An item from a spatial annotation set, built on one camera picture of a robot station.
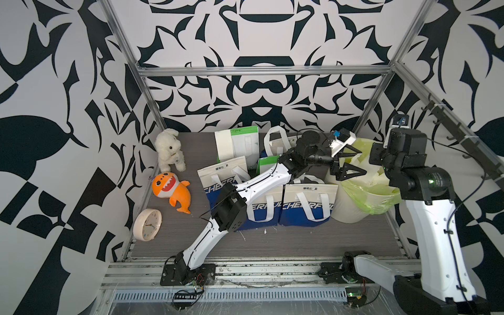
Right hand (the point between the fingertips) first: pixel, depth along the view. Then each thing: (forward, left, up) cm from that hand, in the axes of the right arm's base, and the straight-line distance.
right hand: (387, 143), depth 62 cm
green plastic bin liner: (-11, +4, -12) cm, 16 cm away
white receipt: (+17, +55, -19) cm, 60 cm away
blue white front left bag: (-12, +38, -23) cm, 46 cm away
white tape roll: (-14, +84, -30) cm, 90 cm away
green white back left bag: (+20, +46, -21) cm, 54 cm away
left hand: (-3, +7, -4) cm, 8 cm away
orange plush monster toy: (+4, +81, -31) cm, 86 cm away
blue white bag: (-1, +58, -18) cm, 60 cm away
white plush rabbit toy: (+18, +81, -21) cm, 85 cm away
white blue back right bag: (+13, +32, -14) cm, 38 cm away
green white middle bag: (+3, +38, -15) cm, 41 cm away
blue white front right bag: (-11, +22, -22) cm, 33 cm away
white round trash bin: (-10, +7, -26) cm, 29 cm away
